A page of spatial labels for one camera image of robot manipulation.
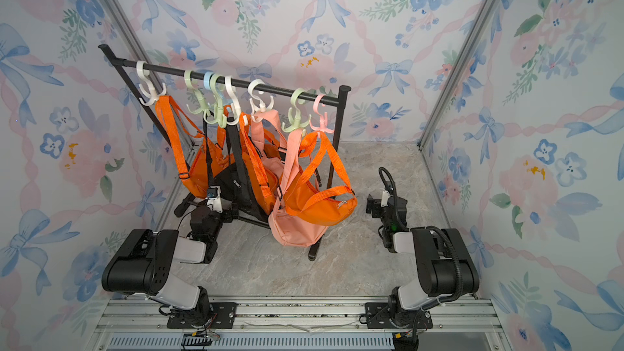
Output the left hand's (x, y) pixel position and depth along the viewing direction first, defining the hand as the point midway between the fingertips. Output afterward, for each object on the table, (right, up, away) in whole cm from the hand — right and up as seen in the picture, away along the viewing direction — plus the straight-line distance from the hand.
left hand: (225, 197), depth 93 cm
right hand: (+61, +1, +2) cm, 61 cm away
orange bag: (+19, +9, -23) cm, 31 cm away
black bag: (+3, +6, 0) cm, 7 cm away
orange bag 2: (+33, +1, -22) cm, 40 cm away
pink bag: (+24, -9, -12) cm, 28 cm away
